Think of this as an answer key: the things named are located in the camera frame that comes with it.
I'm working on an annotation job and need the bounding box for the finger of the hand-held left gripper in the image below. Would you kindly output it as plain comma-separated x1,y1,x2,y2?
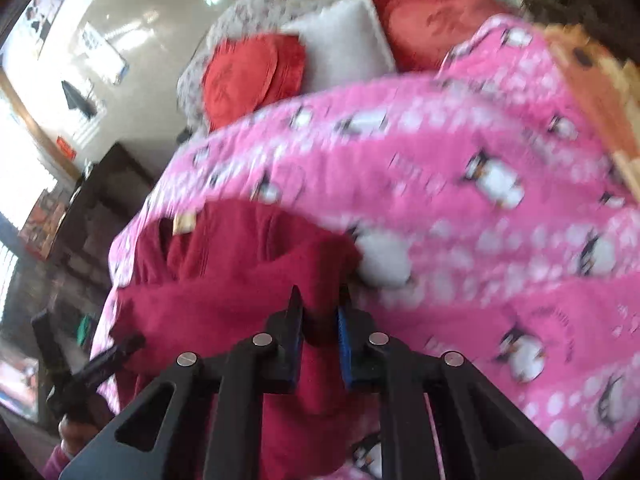
75,332,147,392

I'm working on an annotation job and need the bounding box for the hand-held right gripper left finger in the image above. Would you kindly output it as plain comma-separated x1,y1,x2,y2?
59,285,306,480

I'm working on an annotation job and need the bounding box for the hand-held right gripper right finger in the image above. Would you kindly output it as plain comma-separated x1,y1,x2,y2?
336,284,583,480

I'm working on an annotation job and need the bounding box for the dark red fleece garment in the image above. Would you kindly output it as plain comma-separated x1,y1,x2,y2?
109,200,396,480

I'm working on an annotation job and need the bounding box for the green thing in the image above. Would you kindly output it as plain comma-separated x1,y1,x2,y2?
75,312,98,348

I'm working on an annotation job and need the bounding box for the colourful printed box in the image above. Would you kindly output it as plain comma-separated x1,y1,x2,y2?
20,190,68,261

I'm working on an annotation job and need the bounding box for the dark wooden cabinet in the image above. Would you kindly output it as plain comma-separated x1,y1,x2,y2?
50,142,158,311

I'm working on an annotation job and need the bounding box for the window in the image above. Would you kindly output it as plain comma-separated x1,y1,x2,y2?
0,67,83,241

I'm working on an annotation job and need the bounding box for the pink penguin print blanket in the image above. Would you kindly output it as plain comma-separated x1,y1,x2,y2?
90,14,640,480

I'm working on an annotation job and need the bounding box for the dark hanging cloth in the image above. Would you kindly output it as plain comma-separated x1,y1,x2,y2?
61,80,98,121

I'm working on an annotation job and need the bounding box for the red heart cushion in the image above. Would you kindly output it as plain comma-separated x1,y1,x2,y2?
372,0,516,73
202,34,307,131

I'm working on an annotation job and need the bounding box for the white pillow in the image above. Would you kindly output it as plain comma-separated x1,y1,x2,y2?
280,0,396,96

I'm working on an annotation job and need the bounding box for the floral bedding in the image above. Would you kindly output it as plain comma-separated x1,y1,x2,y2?
177,0,521,131

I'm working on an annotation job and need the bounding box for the orange and cream blanket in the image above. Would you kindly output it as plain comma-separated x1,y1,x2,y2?
542,25,640,201

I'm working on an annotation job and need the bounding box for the white wall notice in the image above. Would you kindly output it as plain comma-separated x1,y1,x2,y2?
80,22,128,85

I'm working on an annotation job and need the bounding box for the wall poster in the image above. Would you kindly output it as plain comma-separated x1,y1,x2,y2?
22,0,71,56

